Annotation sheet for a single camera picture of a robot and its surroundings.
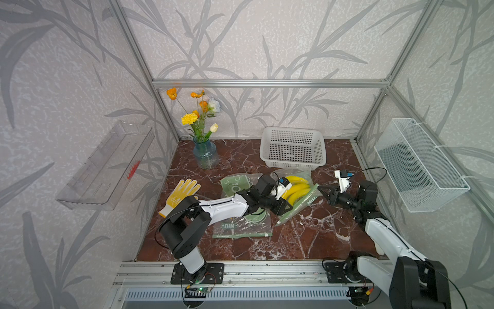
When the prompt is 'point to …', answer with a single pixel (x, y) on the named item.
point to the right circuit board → (359, 295)
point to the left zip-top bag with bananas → (254, 224)
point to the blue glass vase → (205, 152)
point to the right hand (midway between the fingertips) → (319, 187)
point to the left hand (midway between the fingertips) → (289, 207)
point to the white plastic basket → (295, 147)
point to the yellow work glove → (183, 191)
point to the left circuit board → (203, 290)
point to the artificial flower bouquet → (197, 118)
